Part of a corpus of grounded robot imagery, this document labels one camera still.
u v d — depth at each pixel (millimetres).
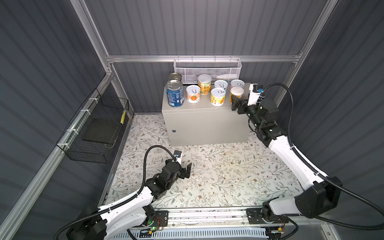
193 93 744
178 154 707
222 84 788
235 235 696
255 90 590
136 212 600
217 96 725
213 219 740
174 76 754
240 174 886
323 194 398
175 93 692
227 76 867
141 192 541
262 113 542
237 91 725
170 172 606
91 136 725
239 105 652
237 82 789
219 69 991
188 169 742
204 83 781
